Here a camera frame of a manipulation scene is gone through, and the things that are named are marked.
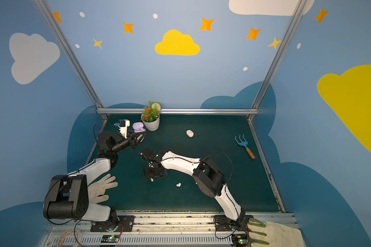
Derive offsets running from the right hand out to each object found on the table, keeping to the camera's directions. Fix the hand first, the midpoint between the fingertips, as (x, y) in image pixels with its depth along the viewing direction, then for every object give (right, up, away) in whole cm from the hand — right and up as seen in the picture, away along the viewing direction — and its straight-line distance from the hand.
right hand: (149, 177), depth 85 cm
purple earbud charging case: (-6, +28, -2) cm, 29 cm away
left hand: (-2, +25, -3) cm, 25 cm away
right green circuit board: (+46, -26, -14) cm, 55 cm away
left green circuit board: (-15, -25, -14) cm, 32 cm away
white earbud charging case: (+23, +24, +25) cm, 42 cm away
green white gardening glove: (+61, -23, -13) cm, 67 cm away
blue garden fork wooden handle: (+62, +17, +21) cm, 67 cm away
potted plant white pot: (-3, +29, +21) cm, 36 cm away
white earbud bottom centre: (+16, -5, +1) cm, 17 cm away
